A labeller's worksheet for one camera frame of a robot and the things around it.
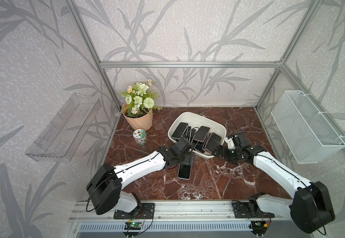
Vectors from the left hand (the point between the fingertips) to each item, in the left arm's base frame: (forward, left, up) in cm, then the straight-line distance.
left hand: (188, 157), depth 82 cm
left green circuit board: (-30, +27, -11) cm, 42 cm away
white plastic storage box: (+32, -6, -6) cm, 33 cm away
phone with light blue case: (-5, +2, -8) cm, 10 cm away
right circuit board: (-30, -36, -14) cm, 49 cm away
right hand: (+2, -17, 0) cm, 17 cm away
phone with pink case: (+22, -11, -8) cm, 26 cm away
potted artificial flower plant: (+25, +28, +18) cm, 41 cm away
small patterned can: (+16, +31, -2) cm, 35 cm away
